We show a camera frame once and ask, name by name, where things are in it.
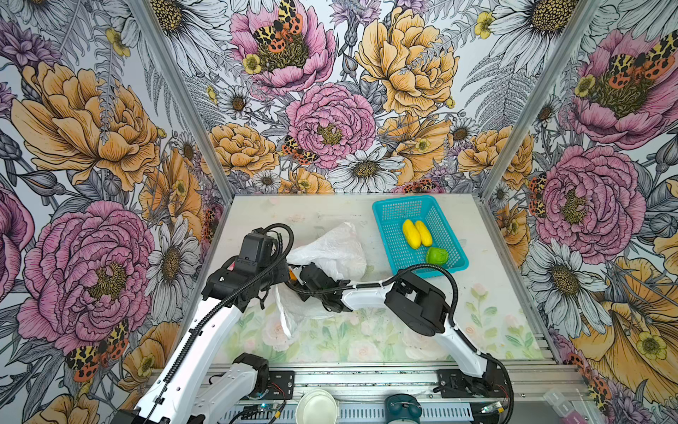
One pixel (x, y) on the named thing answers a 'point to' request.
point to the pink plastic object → (564, 409)
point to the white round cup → (316, 406)
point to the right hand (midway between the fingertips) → (297, 282)
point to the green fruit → (436, 256)
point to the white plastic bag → (339, 250)
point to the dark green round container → (402, 408)
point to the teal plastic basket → (391, 212)
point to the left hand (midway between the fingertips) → (281, 276)
